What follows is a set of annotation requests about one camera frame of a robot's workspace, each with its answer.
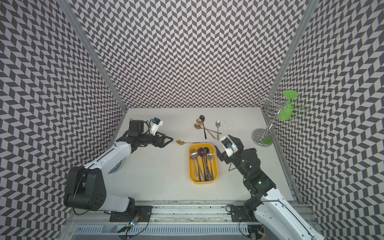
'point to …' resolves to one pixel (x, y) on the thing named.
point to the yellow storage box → (213, 149)
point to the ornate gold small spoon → (182, 142)
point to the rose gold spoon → (197, 126)
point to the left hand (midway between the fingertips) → (167, 138)
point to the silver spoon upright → (218, 124)
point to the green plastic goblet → (286, 113)
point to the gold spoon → (199, 121)
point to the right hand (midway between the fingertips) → (224, 142)
